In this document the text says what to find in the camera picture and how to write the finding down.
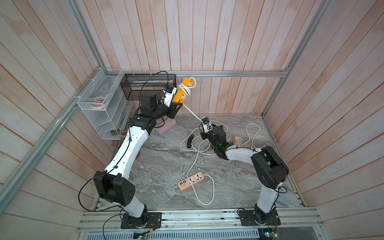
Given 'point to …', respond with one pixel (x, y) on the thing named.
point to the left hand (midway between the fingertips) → (178, 104)
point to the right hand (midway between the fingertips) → (203, 122)
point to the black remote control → (190, 140)
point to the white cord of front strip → (194, 190)
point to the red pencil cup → (138, 154)
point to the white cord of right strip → (226, 129)
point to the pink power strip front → (195, 179)
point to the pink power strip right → (237, 139)
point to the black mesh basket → (132, 84)
